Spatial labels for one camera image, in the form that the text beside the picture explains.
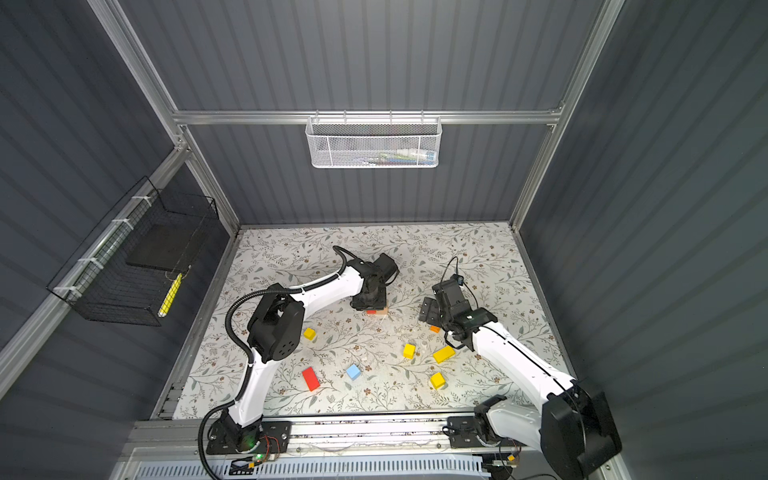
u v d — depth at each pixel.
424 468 0.70
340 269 0.67
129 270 0.72
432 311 0.77
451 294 0.65
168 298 0.68
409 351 0.87
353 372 0.82
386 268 0.79
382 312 0.95
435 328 0.75
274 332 0.56
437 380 0.81
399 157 0.92
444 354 0.87
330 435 0.75
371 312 0.95
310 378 0.83
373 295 0.80
